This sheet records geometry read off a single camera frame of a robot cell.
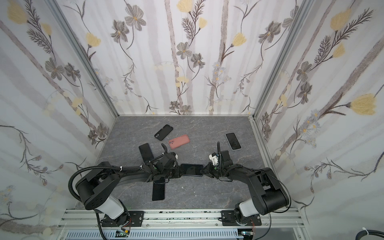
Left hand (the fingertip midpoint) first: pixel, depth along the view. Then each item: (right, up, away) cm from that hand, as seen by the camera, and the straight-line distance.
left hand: (181, 170), depth 88 cm
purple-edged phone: (+36, +16, +19) cm, 44 cm away
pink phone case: (-3, +16, +16) cm, 23 cm away
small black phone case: (-16, +22, +23) cm, 36 cm away
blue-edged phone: (-25, +9, +10) cm, 29 cm away
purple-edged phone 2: (-13, -10, -4) cm, 17 cm away
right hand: (+9, +1, -2) cm, 10 cm away
